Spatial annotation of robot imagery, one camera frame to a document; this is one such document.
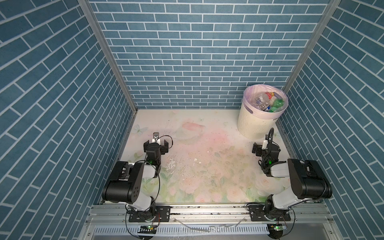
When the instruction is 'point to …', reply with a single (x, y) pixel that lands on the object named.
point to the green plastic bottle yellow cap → (277, 103)
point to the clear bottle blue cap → (267, 109)
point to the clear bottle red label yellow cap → (264, 98)
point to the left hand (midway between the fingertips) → (157, 139)
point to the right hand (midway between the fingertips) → (263, 142)
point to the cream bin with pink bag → (253, 123)
